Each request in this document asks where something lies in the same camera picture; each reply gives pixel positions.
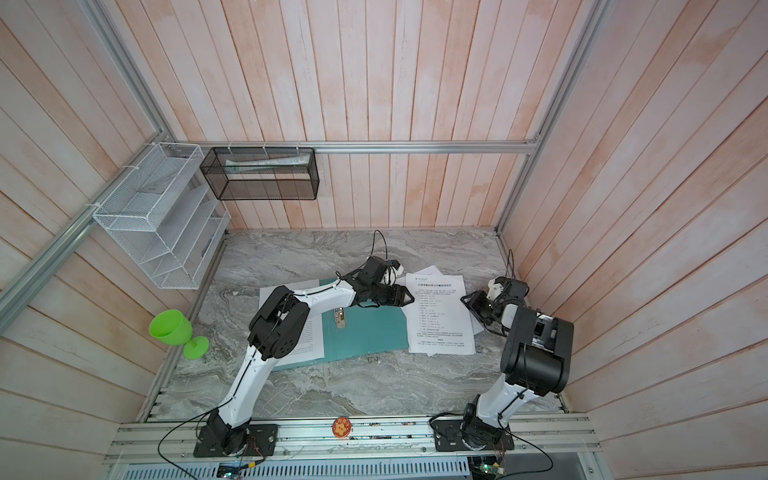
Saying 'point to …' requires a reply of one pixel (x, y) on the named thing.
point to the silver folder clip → (340, 317)
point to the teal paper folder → (368, 330)
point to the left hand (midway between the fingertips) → (408, 303)
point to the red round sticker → (342, 427)
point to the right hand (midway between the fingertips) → (466, 299)
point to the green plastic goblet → (173, 328)
